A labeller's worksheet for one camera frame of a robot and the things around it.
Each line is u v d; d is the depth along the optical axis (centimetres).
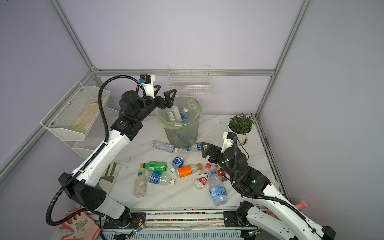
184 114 98
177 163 88
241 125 92
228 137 59
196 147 96
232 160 46
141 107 54
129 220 72
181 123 80
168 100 60
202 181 81
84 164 43
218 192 78
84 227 70
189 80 97
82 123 76
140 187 82
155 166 88
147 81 54
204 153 58
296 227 40
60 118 67
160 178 84
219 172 86
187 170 86
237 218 66
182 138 100
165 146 101
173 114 88
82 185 40
